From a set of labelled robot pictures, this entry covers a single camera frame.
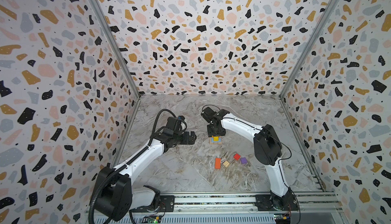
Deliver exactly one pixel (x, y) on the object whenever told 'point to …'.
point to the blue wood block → (212, 140)
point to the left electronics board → (151, 219)
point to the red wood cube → (236, 157)
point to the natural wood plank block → (215, 143)
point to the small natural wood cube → (226, 164)
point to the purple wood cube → (243, 160)
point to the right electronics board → (280, 219)
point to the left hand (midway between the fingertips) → (189, 134)
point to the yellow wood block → (216, 138)
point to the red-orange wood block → (217, 163)
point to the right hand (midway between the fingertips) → (210, 131)
